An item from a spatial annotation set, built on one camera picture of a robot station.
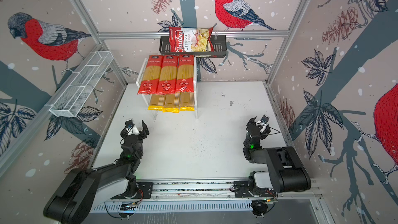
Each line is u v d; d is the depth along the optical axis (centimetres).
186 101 87
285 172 44
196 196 73
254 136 66
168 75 76
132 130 71
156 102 86
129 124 71
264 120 73
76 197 41
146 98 83
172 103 86
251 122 81
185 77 75
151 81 73
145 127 80
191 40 88
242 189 73
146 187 74
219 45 95
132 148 65
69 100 71
